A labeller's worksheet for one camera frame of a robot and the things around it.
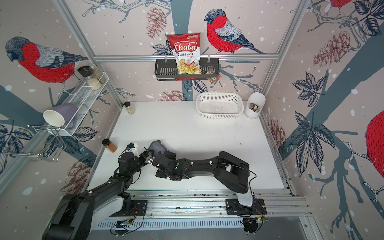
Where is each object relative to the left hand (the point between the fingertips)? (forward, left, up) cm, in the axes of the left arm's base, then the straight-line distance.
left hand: (154, 149), depth 88 cm
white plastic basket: (+42, -44, -5) cm, 61 cm away
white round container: (+35, -69, +4) cm, 78 cm away
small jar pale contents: (+34, +25, -1) cm, 42 cm away
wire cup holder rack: (-8, +43, +22) cm, 49 cm away
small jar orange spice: (+2, +27, -1) cm, 28 cm away
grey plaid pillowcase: (-1, -3, 0) cm, 4 cm away
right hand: (-7, -6, 0) cm, 9 cm away
